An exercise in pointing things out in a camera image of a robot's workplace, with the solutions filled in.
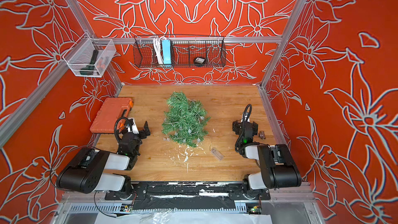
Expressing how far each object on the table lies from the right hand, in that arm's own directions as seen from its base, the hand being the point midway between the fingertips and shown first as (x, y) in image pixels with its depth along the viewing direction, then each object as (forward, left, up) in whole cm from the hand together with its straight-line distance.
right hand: (243, 120), depth 91 cm
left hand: (-4, +62, +2) cm, 62 cm away
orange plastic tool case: (+5, +83, -1) cm, 83 cm away
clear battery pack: (-19, +16, -5) cm, 26 cm away
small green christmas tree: (-10, +35, +24) cm, 44 cm away
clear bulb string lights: (-17, +30, +19) cm, 40 cm away
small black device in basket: (+30, +27, +22) cm, 46 cm away
